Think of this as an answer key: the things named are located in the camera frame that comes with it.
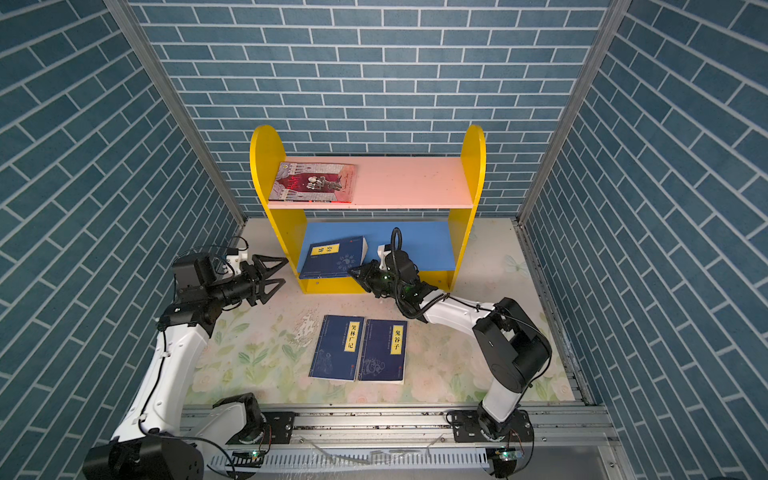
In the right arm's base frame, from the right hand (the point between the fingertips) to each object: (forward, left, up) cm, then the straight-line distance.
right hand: (344, 268), depth 81 cm
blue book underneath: (-15, -12, -19) cm, 27 cm away
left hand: (-6, +12, +7) cm, 15 cm away
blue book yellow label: (+6, +5, -4) cm, 9 cm away
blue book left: (-16, +1, -18) cm, 24 cm away
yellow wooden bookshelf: (+16, -26, -8) cm, 31 cm away
